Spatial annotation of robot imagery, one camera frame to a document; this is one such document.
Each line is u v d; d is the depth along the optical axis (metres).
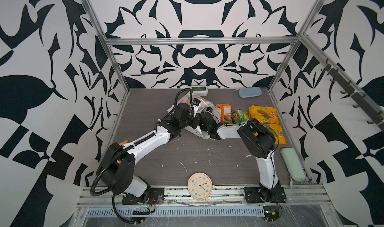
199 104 0.73
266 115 1.00
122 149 0.45
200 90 1.16
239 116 1.02
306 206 0.73
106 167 0.38
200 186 0.75
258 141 0.54
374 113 0.53
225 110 1.04
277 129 0.92
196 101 0.71
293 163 0.81
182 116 0.63
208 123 0.79
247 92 1.16
